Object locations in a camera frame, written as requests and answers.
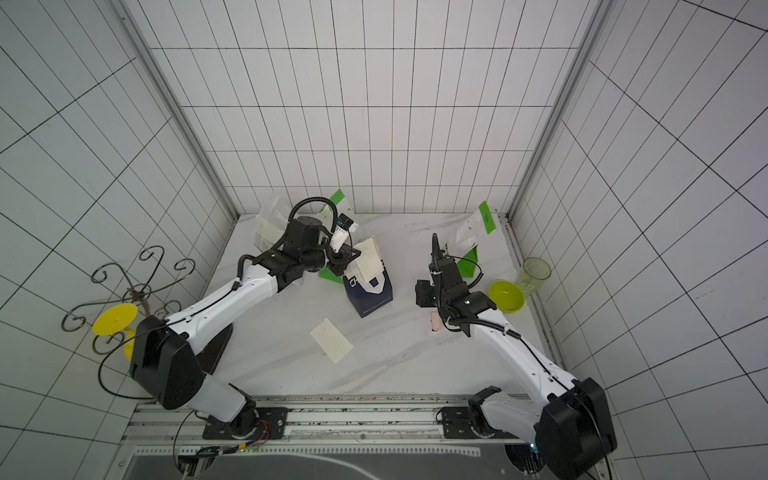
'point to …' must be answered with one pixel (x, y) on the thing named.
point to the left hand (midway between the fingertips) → (354, 258)
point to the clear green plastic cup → (533, 272)
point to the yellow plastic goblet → (117, 319)
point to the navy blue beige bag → (367, 296)
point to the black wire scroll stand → (75, 318)
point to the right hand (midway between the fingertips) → (426, 281)
